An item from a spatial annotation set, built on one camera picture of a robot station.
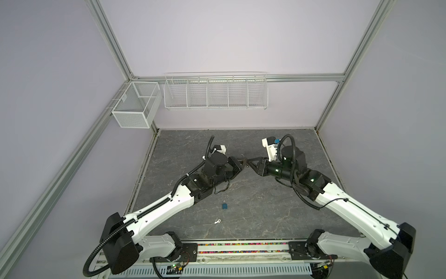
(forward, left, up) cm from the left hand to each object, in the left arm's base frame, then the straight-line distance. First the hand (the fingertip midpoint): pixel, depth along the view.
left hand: (249, 163), depth 70 cm
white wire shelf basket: (+50, +14, +1) cm, 52 cm away
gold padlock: (0, +2, +1) cm, 2 cm away
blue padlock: (-7, +11, -28) cm, 31 cm away
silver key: (-14, +14, -28) cm, 34 cm away
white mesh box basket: (+50, +59, -7) cm, 78 cm away
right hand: (0, +1, +1) cm, 1 cm away
